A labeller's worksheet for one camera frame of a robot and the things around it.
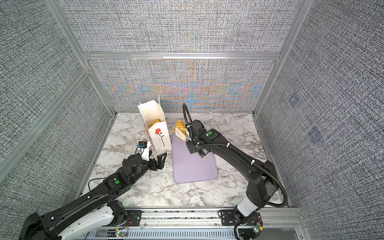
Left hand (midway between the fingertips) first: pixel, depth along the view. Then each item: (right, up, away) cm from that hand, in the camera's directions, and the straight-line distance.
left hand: (160, 153), depth 77 cm
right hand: (+17, +4, +6) cm, 18 cm away
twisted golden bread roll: (-8, +18, +26) cm, 33 cm away
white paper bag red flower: (-3, +9, +9) cm, 14 cm away
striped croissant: (+10, +14, +9) cm, 19 cm away
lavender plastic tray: (+15, -11, +14) cm, 23 cm away
